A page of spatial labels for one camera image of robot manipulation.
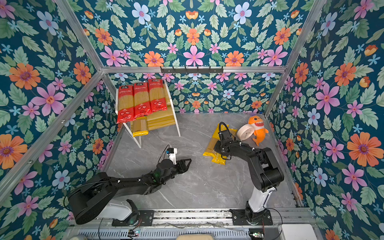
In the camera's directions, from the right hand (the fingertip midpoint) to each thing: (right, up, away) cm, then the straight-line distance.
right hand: (216, 147), depth 97 cm
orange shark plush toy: (+31, +11, +6) cm, 34 cm away
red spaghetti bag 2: (-42, +28, -19) cm, 53 cm away
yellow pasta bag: (-47, +13, -9) cm, 50 cm away
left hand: (-15, -4, -16) cm, 22 cm away
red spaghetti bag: (-47, +22, -24) cm, 57 cm away
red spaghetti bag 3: (-32, +26, -21) cm, 46 cm away
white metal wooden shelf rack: (-52, +2, +1) cm, 52 cm away
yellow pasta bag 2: (+4, +13, -11) cm, 18 cm away
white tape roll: (+19, +10, -1) cm, 22 cm away
